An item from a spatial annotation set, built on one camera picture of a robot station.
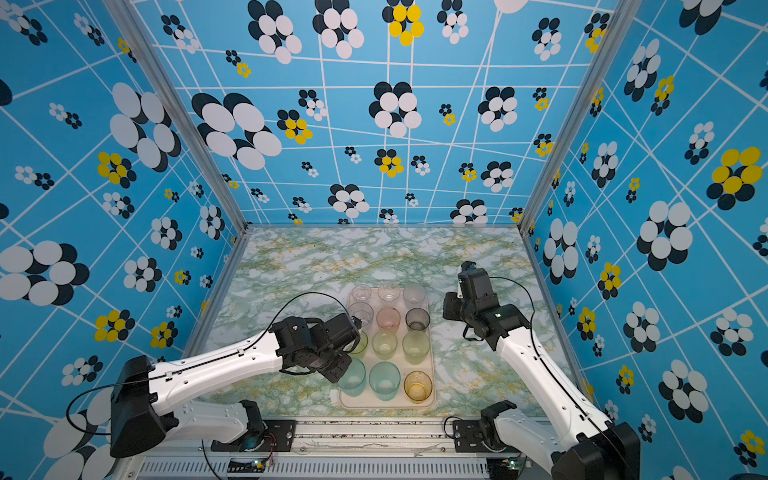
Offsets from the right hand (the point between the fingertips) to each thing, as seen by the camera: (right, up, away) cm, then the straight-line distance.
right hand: (452, 300), depth 81 cm
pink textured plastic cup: (-18, -7, +10) cm, 21 cm away
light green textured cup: (-9, -14, +6) cm, 18 cm away
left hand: (-28, -16, -6) cm, 33 cm away
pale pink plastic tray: (-23, -26, -2) cm, 35 cm away
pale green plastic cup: (-18, -14, +6) cm, 24 cm away
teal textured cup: (-27, -22, +1) cm, 35 cm away
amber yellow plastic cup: (-10, -23, 0) cm, 25 cm away
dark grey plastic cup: (-9, -7, +9) cm, 15 cm away
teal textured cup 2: (-19, -21, 0) cm, 28 cm away
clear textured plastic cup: (-9, -1, +17) cm, 19 cm away
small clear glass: (-27, 0, +16) cm, 31 cm away
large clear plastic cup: (-25, -5, +10) cm, 28 cm away
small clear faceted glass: (-17, 0, +17) cm, 24 cm away
